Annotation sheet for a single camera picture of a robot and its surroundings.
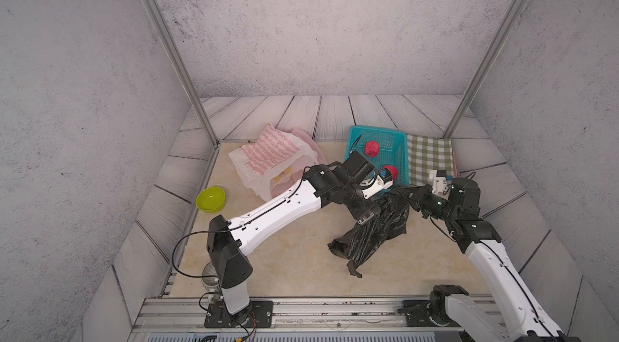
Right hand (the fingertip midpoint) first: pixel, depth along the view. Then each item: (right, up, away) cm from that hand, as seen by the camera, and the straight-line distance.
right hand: (400, 189), depth 75 cm
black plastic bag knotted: (-12, -14, -4) cm, 19 cm away
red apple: (-1, +14, +36) cm, 39 cm away
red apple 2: (+6, +4, +27) cm, 28 cm away
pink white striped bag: (-43, +8, +21) cm, 49 cm away
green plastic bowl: (-69, -7, +23) cm, 73 cm away
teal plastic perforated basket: (+10, +14, +40) cm, 44 cm away
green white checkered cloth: (+26, +11, +40) cm, 49 cm away
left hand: (-9, -5, -5) cm, 11 cm away
